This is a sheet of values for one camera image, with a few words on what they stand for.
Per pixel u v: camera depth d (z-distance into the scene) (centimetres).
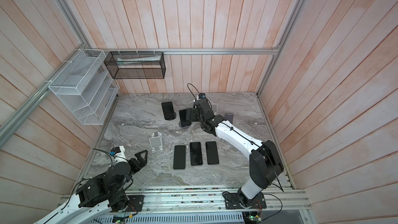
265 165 44
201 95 74
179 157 89
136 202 73
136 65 104
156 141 89
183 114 94
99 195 51
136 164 65
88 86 78
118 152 65
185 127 99
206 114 64
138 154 66
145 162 67
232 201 73
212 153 91
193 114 76
